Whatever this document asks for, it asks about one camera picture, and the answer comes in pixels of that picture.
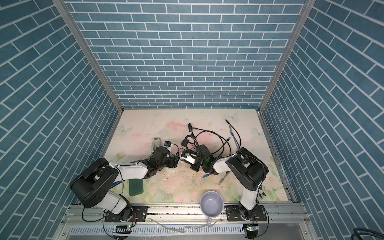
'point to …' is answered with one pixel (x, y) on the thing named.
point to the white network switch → (172, 169)
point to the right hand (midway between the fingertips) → (186, 158)
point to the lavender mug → (212, 204)
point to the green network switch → (135, 187)
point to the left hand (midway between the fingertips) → (175, 157)
